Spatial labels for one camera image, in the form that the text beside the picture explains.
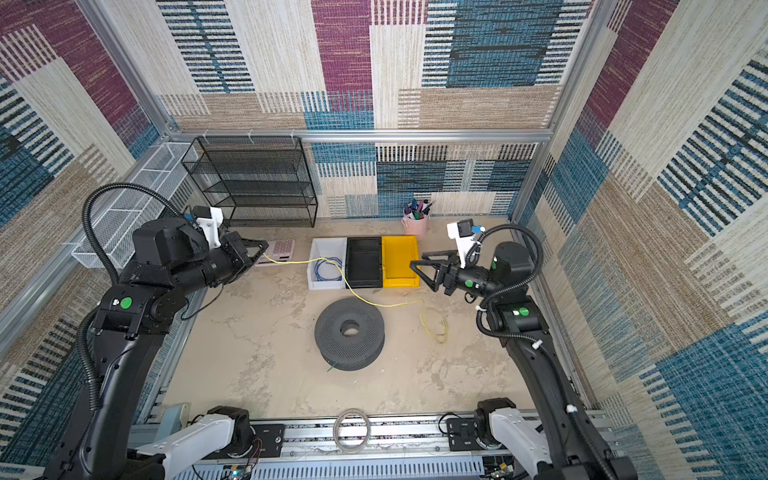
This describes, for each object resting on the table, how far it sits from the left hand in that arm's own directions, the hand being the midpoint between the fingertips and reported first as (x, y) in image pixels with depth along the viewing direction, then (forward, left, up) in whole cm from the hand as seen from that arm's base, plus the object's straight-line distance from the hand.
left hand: (269, 237), depth 62 cm
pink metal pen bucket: (+37, -36, -36) cm, 63 cm away
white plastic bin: (+18, -3, -38) cm, 42 cm away
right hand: (-3, -31, -7) cm, 31 cm away
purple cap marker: (+38, -32, -28) cm, 57 cm away
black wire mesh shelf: (+48, +21, -23) cm, 57 cm away
